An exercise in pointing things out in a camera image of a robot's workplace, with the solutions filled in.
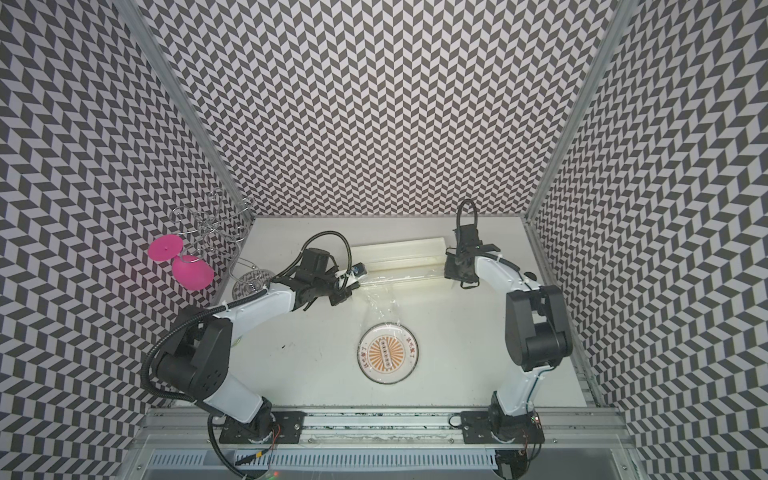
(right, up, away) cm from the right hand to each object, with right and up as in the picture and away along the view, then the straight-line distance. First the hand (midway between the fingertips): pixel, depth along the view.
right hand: (457, 278), depth 94 cm
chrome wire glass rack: (-86, +19, +17) cm, 90 cm away
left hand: (-33, -1, -3) cm, 33 cm away
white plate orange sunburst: (-22, -20, -10) cm, 32 cm away
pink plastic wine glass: (-74, +3, -16) cm, 76 cm away
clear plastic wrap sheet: (-25, -3, -5) cm, 25 cm away
